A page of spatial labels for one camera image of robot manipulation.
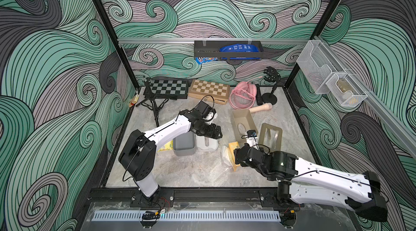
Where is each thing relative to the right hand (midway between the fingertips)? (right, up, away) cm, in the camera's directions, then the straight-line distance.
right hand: (242, 151), depth 74 cm
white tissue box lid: (-17, -1, +17) cm, 24 cm away
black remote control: (+21, +26, +38) cm, 50 cm away
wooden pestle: (+23, +19, +31) cm, 43 cm away
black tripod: (-48, +23, +25) cm, 59 cm away
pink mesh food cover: (+10, +27, +41) cm, 50 cm away
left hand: (-11, +7, +9) cm, 16 cm away
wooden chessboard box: (-14, +30, +39) cm, 51 cm away
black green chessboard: (-41, +32, +41) cm, 66 cm away
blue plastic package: (+3, +54, +18) cm, 57 cm away
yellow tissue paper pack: (-37, -1, +10) cm, 38 cm away
